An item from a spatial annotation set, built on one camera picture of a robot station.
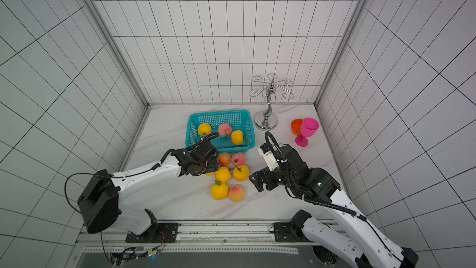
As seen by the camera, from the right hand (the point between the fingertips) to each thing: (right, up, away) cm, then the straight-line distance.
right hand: (257, 168), depth 69 cm
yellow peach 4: (-6, -6, +15) cm, 17 cm away
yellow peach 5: (-15, -12, +9) cm, 22 cm away
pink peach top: (-8, -1, +19) cm, 20 cm away
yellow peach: (-27, +13, +33) cm, 45 cm away
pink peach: (-15, +13, +30) cm, 37 cm away
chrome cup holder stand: (+9, +18, +41) cm, 45 cm away
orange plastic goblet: (+26, +15, +36) cm, 47 cm away
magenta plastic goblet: (+26, +15, +19) cm, 36 cm away
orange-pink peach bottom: (-8, -13, +9) cm, 18 cm away
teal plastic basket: (-10, +13, +33) cm, 36 cm away
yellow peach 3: (-15, -7, +14) cm, 21 cm away
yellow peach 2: (-8, +9, +30) cm, 32 cm away
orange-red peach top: (-15, -1, +19) cm, 24 cm away
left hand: (-22, -5, +15) cm, 27 cm away
